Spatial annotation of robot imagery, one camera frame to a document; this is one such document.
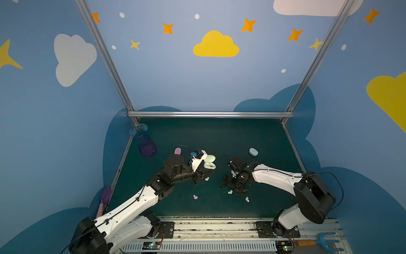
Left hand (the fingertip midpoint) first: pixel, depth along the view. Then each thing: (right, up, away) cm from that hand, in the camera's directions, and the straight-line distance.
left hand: (214, 167), depth 70 cm
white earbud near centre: (-3, -11, +21) cm, 24 cm away
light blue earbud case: (+28, +4, +32) cm, 42 cm away
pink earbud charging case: (-22, +4, +31) cm, 39 cm away
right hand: (+9, -14, +16) cm, 23 cm away
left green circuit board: (-28, -36, +1) cm, 46 cm away
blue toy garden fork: (+50, -34, +2) cm, 61 cm away
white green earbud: (+10, -17, +16) cm, 26 cm away
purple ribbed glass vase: (-43, +7, +36) cm, 57 cm away
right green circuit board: (+33, -37, +1) cm, 49 cm away
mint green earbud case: (-2, +2, +1) cm, 3 cm away
